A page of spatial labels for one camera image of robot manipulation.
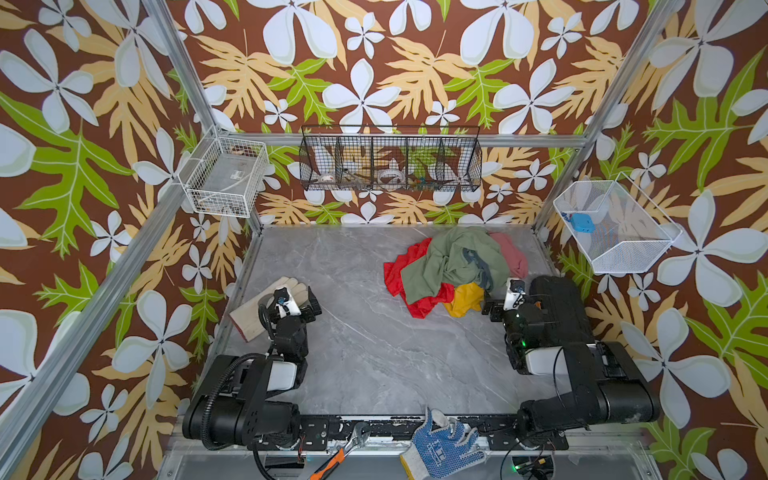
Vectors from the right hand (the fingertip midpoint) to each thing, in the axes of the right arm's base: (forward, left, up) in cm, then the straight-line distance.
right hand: (500, 290), depth 91 cm
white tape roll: (+34, +33, +17) cm, 50 cm away
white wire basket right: (+5, -30, +20) cm, 36 cm away
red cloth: (+13, +33, -8) cm, 36 cm away
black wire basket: (+38, +33, +22) cm, 55 cm away
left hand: (-2, +64, +4) cm, 64 cm away
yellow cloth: (0, +9, -4) cm, 10 cm away
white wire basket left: (+25, +83, +26) cm, 90 cm away
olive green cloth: (+10, +10, +5) cm, 15 cm away
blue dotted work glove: (-40, +23, -8) cm, 47 cm away
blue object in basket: (+13, -22, +16) cm, 30 cm away
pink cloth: (+15, -10, -3) cm, 18 cm away
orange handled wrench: (-38, +44, -9) cm, 58 cm away
